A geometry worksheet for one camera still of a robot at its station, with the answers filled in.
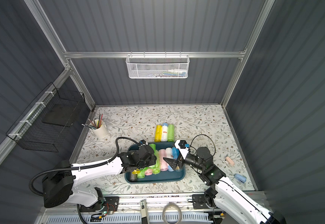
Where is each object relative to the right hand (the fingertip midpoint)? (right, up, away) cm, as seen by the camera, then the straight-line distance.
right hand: (171, 151), depth 71 cm
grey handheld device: (-13, -31, -3) cm, 34 cm away
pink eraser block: (+37, -10, +15) cm, 41 cm away
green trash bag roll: (-17, -16, +10) cm, 25 cm away
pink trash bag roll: (-13, -14, +10) cm, 22 cm away
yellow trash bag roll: (-8, +6, +28) cm, 30 cm away
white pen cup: (-48, +10, +22) cm, 54 cm away
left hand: (-8, -9, +9) cm, 15 cm away
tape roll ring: (-4, -29, -3) cm, 30 cm away
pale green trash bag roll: (-9, -13, +10) cm, 18 cm away
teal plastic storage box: (-3, -19, +13) cm, 23 cm away
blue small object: (+41, -18, +10) cm, 46 cm away
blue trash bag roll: (+4, -5, +18) cm, 19 cm away
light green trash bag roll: (+1, +6, +28) cm, 29 cm away
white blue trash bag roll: (-4, +7, +28) cm, 29 cm away
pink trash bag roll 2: (-4, -11, +12) cm, 17 cm away
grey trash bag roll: (-22, -18, +10) cm, 30 cm away
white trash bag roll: (-1, -7, +18) cm, 19 cm away
